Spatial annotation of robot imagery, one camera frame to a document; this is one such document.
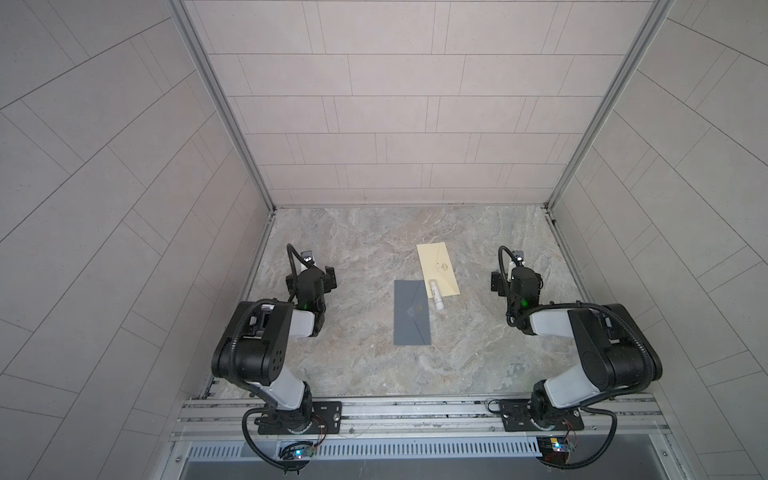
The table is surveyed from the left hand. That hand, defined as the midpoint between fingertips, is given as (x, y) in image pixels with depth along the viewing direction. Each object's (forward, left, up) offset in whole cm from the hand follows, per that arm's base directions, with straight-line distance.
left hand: (318, 262), depth 94 cm
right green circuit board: (-47, -62, -5) cm, 78 cm away
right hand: (-1, -61, -2) cm, 61 cm away
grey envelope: (-17, -30, -5) cm, 35 cm away
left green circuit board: (-48, -3, -2) cm, 48 cm away
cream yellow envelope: (+2, -38, -5) cm, 39 cm away
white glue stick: (-9, -37, -4) cm, 39 cm away
